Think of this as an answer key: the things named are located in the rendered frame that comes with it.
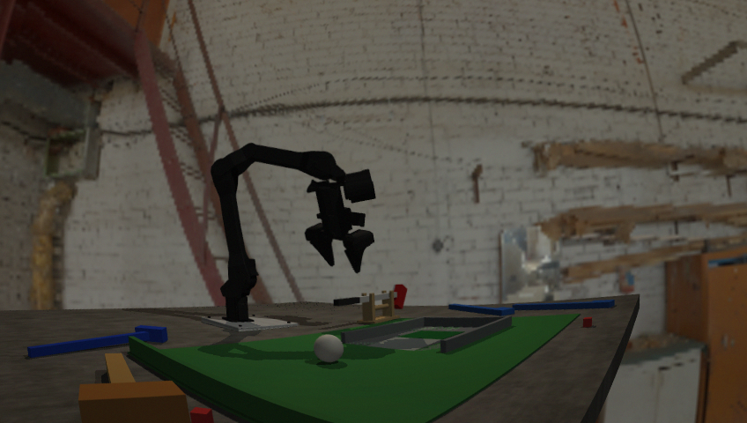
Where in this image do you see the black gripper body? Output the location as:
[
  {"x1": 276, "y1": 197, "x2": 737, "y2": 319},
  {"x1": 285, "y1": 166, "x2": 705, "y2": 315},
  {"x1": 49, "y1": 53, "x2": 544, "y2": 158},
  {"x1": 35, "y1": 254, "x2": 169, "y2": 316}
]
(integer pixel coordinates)
[{"x1": 305, "y1": 206, "x2": 374, "y2": 251}]

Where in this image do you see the red putter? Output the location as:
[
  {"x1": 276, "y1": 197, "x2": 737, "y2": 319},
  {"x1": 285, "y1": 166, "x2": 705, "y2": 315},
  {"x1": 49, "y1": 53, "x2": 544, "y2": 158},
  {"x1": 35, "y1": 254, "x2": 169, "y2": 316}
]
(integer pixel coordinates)
[{"x1": 334, "y1": 285, "x2": 407, "y2": 308}]

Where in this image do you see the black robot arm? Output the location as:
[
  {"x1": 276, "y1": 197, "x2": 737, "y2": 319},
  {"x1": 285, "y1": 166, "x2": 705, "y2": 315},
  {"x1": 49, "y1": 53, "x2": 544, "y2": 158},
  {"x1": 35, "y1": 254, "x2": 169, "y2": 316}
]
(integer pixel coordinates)
[{"x1": 211, "y1": 143, "x2": 375, "y2": 323}]

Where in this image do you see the brown wooden mallet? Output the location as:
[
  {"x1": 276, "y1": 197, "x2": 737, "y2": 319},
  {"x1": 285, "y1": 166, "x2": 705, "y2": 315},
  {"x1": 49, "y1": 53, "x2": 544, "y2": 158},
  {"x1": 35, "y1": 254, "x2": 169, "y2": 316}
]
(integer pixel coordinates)
[{"x1": 78, "y1": 353, "x2": 191, "y2": 423}]

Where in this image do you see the grey ball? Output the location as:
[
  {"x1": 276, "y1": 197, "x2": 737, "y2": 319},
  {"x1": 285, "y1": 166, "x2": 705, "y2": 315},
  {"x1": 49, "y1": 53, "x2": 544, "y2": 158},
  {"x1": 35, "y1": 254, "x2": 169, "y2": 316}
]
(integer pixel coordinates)
[{"x1": 314, "y1": 334, "x2": 344, "y2": 362}]

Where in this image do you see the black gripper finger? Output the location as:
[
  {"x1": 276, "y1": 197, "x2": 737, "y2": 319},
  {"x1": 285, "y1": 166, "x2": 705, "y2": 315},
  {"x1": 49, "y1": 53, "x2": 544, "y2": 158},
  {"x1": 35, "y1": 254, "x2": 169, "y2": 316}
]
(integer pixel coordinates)
[
  {"x1": 310, "y1": 238, "x2": 335, "y2": 267},
  {"x1": 344, "y1": 244, "x2": 371, "y2": 273}
]

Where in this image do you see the green flat mat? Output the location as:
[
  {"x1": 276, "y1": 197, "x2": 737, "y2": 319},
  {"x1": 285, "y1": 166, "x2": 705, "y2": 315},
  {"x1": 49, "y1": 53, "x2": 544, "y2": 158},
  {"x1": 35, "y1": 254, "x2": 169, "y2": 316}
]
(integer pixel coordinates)
[{"x1": 162, "y1": 314, "x2": 580, "y2": 423}]

